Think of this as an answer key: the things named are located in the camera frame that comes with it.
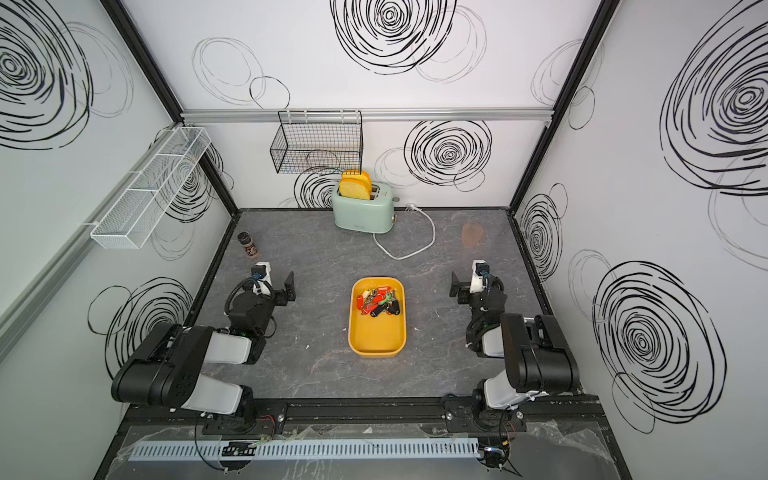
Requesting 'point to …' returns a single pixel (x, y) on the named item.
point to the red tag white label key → (365, 298)
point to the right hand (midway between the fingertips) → (472, 272)
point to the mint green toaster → (372, 216)
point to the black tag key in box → (394, 308)
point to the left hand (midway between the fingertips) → (275, 273)
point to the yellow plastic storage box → (383, 336)
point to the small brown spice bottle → (246, 241)
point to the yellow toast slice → (355, 184)
